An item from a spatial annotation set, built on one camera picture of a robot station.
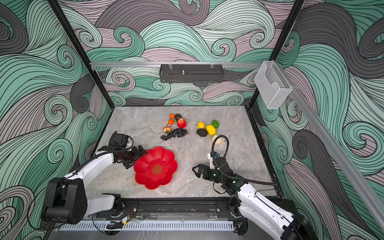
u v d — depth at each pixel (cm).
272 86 76
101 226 70
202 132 100
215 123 107
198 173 71
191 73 95
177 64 94
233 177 61
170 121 109
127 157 74
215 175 68
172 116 111
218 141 95
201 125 104
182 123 104
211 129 103
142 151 80
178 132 100
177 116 109
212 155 78
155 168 88
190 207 74
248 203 52
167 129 100
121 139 70
